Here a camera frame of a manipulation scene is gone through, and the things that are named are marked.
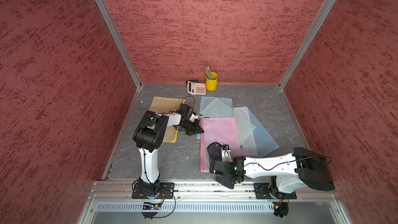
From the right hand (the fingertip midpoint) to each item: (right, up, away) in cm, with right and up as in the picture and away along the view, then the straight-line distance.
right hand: (222, 171), depth 81 cm
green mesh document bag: (0, +31, +28) cm, 42 cm away
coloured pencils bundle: (-7, +58, +29) cm, 66 cm away
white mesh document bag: (+17, +13, +12) cm, 24 cm away
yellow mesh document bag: (-40, +34, +29) cm, 60 cm away
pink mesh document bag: (+3, +18, +15) cm, 24 cm away
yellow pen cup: (-4, +50, +34) cm, 60 cm away
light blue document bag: (-8, +37, +30) cm, 48 cm away
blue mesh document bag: (+28, +11, +12) cm, 32 cm away
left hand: (-10, +17, +13) cm, 24 cm away
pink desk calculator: (-17, +47, +36) cm, 62 cm away
